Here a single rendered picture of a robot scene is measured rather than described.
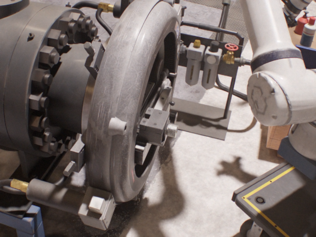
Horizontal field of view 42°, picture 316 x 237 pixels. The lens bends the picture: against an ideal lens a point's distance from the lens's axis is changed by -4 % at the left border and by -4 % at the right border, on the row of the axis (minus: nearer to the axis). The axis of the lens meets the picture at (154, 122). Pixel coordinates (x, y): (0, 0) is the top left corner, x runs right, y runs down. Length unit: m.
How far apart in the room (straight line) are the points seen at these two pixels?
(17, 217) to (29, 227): 0.06
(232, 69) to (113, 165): 1.26
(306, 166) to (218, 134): 1.13
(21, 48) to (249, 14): 0.72
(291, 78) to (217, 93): 1.65
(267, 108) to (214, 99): 1.58
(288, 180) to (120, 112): 0.85
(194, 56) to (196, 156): 0.53
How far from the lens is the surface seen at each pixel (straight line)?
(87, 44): 1.13
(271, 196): 1.68
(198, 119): 2.49
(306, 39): 2.36
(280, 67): 1.16
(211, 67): 2.28
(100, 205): 1.28
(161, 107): 1.54
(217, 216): 1.98
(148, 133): 1.36
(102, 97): 1.18
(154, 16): 1.32
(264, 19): 1.23
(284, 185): 1.75
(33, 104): 1.40
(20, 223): 1.64
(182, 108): 2.57
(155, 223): 1.91
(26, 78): 1.38
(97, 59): 1.18
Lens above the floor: 1.48
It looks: 37 degrees down
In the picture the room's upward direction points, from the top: 6 degrees clockwise
